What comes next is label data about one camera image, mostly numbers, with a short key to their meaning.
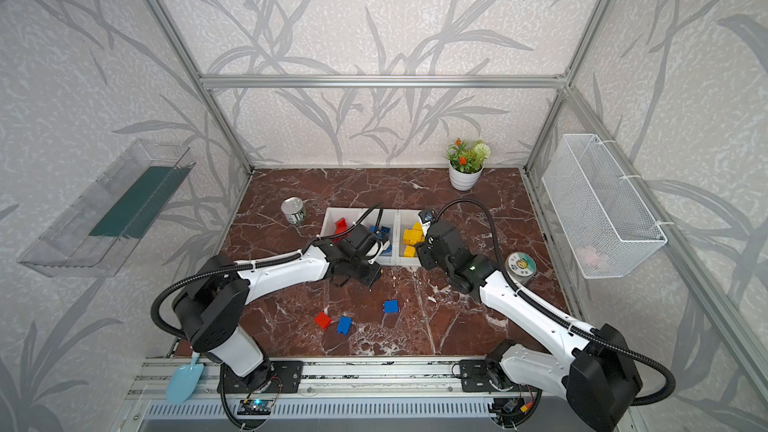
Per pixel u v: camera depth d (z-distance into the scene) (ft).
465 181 3.50
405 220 3.34
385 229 3.23
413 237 3.06
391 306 2.79
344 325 2.67
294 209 3.34
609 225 1.99
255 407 2.33
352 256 2.24
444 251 2.02
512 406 2.45
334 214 3.27
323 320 2.71
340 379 2.46
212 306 1.47
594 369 1.27
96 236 2.07
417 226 3.24
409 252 3.02
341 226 3.33
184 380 2.43
